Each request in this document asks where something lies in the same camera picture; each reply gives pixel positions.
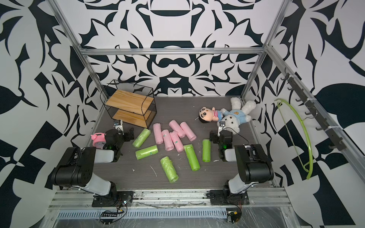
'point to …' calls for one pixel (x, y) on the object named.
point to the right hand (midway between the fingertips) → (220, 128)
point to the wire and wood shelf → (129, 102)
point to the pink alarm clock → (99, 140)
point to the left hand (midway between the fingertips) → (124, 126)
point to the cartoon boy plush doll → (206, 115)
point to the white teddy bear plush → (237, 115)
